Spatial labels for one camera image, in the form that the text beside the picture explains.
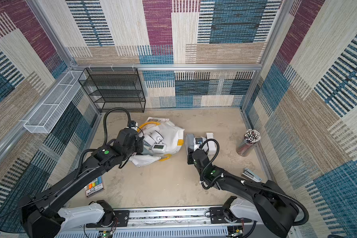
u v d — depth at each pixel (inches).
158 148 37.1
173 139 37.1
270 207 16.2
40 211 15.1
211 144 35.8
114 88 42.6
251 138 32.4
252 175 33.4
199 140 28.6
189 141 34.1
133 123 26.2
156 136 37.8
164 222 28.7
